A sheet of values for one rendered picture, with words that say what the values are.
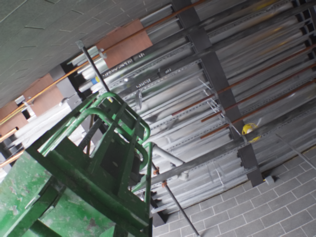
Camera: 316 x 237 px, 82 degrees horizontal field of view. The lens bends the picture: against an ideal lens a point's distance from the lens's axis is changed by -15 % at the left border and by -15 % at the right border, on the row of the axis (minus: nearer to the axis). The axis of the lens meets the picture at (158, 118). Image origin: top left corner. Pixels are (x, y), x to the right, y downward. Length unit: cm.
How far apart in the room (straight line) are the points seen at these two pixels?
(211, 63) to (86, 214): 229
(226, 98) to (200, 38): 84
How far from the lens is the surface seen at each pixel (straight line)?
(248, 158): 338
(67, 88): 296
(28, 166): 90
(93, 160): 96
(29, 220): 88
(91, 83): 246
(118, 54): 290
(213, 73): 276
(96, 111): 141
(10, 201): 110
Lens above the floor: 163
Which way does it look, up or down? 70 degrees up
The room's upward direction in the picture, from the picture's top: straight up
